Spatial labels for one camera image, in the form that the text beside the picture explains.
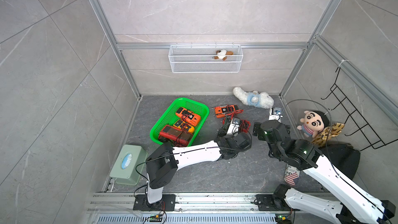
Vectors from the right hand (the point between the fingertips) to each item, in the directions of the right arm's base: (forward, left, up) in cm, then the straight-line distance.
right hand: (267, 123), depth 68 cm
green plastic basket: (+23, +51, -25) cm, 61 cm away
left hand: (+4, +13, -12) cm, 18 cm away
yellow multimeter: (+16, +41, -25) cm, 51 cm away
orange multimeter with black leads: (+22, +39, -23) cm, 50 cm away
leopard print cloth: (-1, -32, -11) cm, 34 cm away
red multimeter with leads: (0, +15, 0) cm, 15 cm away
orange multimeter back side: (+28, +16, -26) cm, 41 cm away
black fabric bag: (-14, -30, -5) cm, 34 cm away
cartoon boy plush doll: (+7, -30, -12) cm, 33 cm away
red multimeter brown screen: (+5, +45, -20) cm, 49 cm away
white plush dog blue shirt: (+33, -11, -20) cm, 40 cm away
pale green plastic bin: (-10, +67, -21) cm, 71 cm away
